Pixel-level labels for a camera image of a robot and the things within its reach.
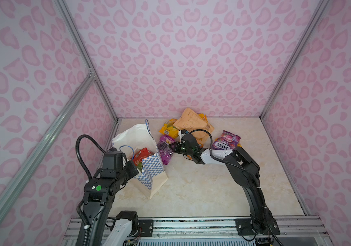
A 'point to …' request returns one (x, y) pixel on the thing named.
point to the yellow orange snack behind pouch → (204, 116)
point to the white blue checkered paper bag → (153, 174)
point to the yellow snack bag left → (168, 128)
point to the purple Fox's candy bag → (226, 141)
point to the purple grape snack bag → (165, 152)
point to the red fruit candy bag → (140, 155)
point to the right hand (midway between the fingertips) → (169, 144)
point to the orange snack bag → (201, 137)
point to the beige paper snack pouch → (191, 121)
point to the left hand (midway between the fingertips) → (134, 164)
